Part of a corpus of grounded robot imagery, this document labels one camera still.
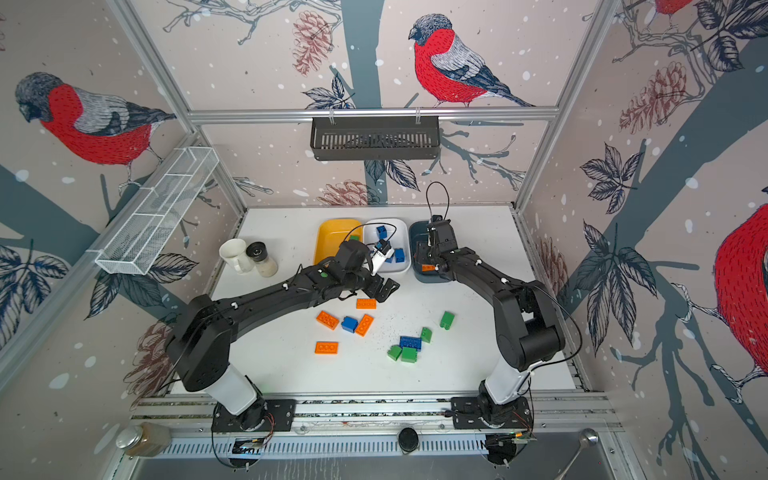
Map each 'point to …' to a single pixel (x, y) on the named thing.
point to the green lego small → (426, 334)
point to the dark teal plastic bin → (418, 232)
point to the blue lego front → (410, 342)
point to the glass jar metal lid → (147, 439)
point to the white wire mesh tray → (136, 240)
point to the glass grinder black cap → (257, 251)
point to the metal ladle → (588, 437)
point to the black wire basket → (341, 140)
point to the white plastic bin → (396, 231)
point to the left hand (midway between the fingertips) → (388, 276)
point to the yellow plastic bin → (331, 234)
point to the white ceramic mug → (232, 250)
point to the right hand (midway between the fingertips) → (425, 250)
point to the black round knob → (408, 440)
